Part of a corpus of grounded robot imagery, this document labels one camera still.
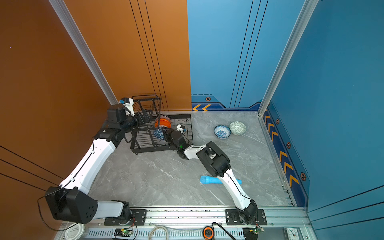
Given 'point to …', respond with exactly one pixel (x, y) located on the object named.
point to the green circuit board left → (124, 232)
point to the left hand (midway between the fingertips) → (146, 111)
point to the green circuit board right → (257, 230)
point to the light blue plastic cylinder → (205, 180)
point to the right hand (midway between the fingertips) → (159, 129)
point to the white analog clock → (292, 233)
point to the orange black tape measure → (208, 233)
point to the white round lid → (74, 231)
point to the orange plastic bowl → (163, 121)
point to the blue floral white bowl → (222, 131)
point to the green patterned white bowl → (237, 128)
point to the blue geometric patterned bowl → (159, 133)
